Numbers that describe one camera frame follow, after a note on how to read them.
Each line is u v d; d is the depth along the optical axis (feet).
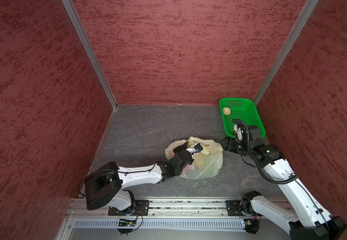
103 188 1.39
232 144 2.15
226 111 3.64
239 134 1.93
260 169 1.54
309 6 2.32
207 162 2.68
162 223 2.33
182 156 1.95
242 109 3.84
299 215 1.35
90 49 2.86
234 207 2.43
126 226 2.38
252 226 2.34
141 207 2.44
